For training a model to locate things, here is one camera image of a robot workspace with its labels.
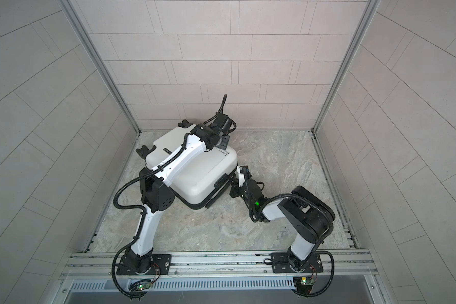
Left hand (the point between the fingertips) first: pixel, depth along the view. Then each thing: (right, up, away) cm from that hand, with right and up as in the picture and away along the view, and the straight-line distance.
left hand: (223, 138), depth 89 cm
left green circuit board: (-26, -52, -25) cm, 63 cm away
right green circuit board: (+33, -53, -21) cm, 66 cm away
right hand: (+3, -20, -1) cm, 20 cm away
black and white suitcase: (-10, -18, -18) cm, 28 cm away
